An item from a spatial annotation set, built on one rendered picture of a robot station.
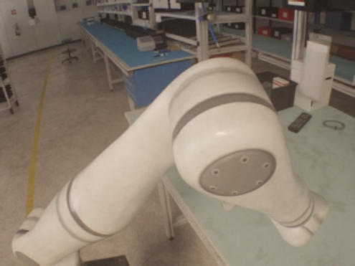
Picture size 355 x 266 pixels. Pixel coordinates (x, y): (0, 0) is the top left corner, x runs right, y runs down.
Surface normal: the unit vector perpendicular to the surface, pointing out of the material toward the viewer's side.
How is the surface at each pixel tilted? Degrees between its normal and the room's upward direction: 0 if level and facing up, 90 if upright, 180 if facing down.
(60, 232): 78
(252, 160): 98
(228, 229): 0
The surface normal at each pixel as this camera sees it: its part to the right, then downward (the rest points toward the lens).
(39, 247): -0.19, 0.39
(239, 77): 0.21, -0.69
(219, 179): 0.01, 0.71
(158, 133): 0.18, 0.55
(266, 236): -0.07, -0.85
